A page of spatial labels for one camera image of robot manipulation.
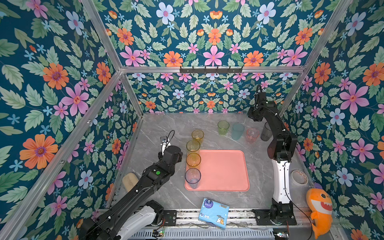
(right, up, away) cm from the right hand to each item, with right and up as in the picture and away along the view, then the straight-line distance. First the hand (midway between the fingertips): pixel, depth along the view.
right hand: (251, 114), depth 102 cm
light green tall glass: (-40, -22, -7) cm, 46 cm away
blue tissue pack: (-28, -50, -32) cm, 66 cm away
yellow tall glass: (-39, -28, -20) cm, 52 cm away
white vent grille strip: (-33, -60, -32) cm, 76 cm away
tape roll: (+23, -39, -16) cm, 48 cm away
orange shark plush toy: (+23, -45, -31) cm, 59 cm away
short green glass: (-19, -8, +3) cm, 21 cm away
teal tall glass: (-10, -10, -5) cm, 15 cm away
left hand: (-48, -19, -24) cm, 57 cm away
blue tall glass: (-39, -35, -25) cm, 58 cm away
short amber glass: (-37, -14, -3) cm, 40 cm away
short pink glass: (0, -15, 0) cm, 15 cm away
